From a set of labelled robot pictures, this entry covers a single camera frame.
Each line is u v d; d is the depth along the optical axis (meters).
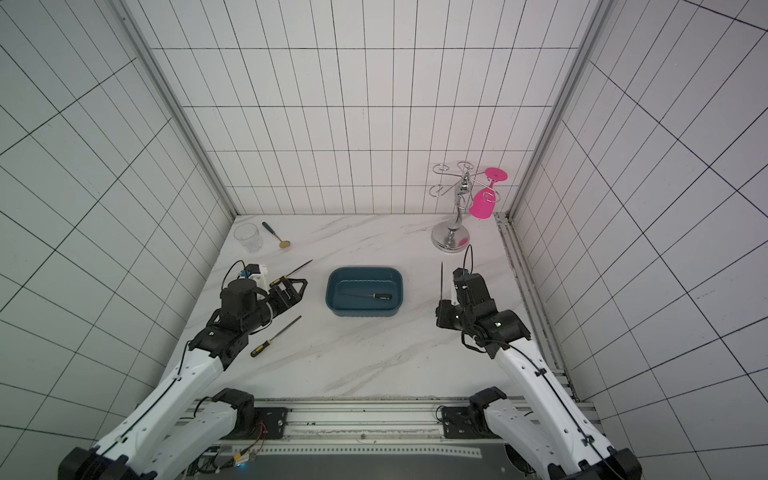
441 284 0.79
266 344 0.85
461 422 0.73
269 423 0.72
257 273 0.72
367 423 0.74
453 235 1.10
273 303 0.68
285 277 1.01
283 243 1.11
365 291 0.95
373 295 0.95
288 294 0.71
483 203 0.99
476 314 0.56
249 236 1.07
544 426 0.43
